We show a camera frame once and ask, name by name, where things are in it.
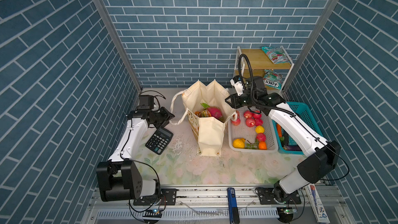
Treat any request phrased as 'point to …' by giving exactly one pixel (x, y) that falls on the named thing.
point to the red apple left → (237, 122)
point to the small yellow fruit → (259, 129)
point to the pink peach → (260, 137)
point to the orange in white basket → (262, 145)
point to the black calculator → (159, 140)
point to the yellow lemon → (239, 143)
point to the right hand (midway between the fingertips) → (227, 96)
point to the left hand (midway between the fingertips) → (174, 115)
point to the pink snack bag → (204, 113)
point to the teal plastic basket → (303, 109)
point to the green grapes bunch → (250, 145)
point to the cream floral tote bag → (208, 133)
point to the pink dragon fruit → (214, 111)
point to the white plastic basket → (251, 131)
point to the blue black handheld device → (233, 211)
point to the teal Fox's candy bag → (272, 79)
